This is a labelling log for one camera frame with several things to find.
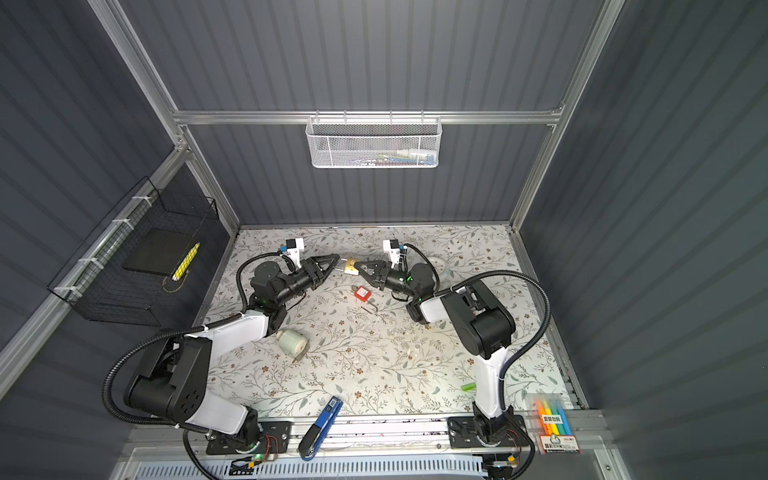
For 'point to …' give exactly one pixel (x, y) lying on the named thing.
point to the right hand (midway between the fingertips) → (357, 273)
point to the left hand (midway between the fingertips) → (340, 258)
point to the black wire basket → (98, 287)
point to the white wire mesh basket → (373, 142)
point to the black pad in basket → (157, 251)
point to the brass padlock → (350, 266)
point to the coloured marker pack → (551, 422)
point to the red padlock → (363, 295)
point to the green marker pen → (469, 387)
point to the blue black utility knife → (318, 431)
